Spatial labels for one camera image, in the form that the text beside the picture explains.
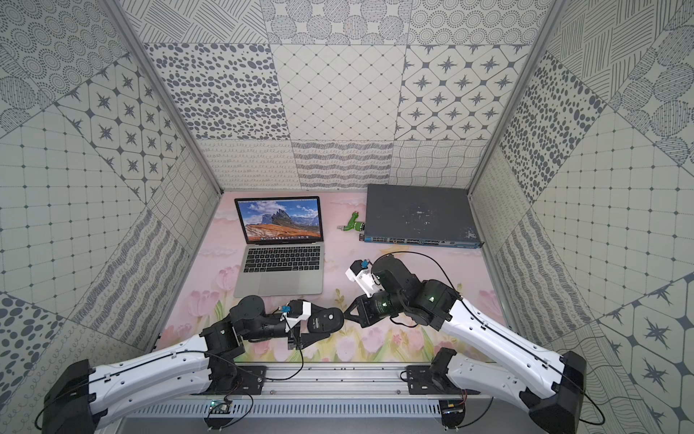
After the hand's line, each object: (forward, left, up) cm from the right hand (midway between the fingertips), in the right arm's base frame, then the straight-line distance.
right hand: (347, 318), depth 66 cm
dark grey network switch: (+47, -25, -15) cm, 55 cm away
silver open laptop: (+31, +27, -18) cm, 45 cm away
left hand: (+2, +5, -1) cm, 6 cm away
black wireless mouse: (-1, +5, 0) cm, 5 cm away
